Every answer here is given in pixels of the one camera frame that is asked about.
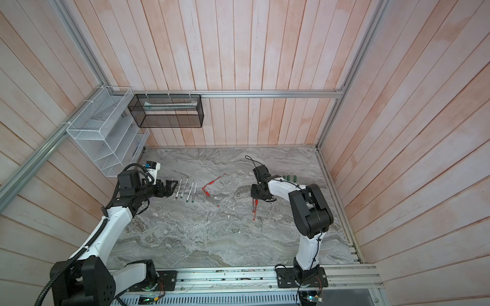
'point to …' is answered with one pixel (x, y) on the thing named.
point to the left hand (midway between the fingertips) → (169, 184)
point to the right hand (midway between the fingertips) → (255, 193)
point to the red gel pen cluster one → (253, 210)
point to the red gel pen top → (212, 182)
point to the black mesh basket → (167, 110)
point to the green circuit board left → (146, 299)
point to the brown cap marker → (178, 189)
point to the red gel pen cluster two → (256, 203)
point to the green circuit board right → (309, 298)
